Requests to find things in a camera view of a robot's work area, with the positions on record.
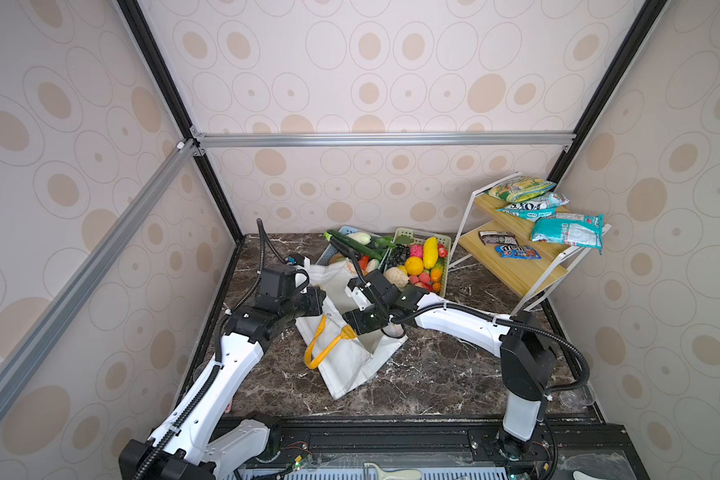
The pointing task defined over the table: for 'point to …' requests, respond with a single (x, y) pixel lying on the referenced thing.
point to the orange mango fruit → (436, 273)
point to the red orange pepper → (363, 262)
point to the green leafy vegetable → (387, 241)
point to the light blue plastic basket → (329, 250)
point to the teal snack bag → (572, 229)
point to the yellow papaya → (430, 252)
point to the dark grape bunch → (397, 256)
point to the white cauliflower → (397, 277)
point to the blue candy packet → (517, 252)
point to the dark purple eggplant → (374, 242)
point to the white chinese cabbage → (372, 265)
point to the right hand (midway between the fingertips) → (348, 327)
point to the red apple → (442, 251)
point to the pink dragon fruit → (416, 250)
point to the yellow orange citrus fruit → (414, 265)
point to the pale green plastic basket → (424, 280)
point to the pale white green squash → (361, 237)
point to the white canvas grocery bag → (342, 358)
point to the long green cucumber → (361, 248)
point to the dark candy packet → (497, 238)
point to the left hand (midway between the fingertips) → (331, 290)
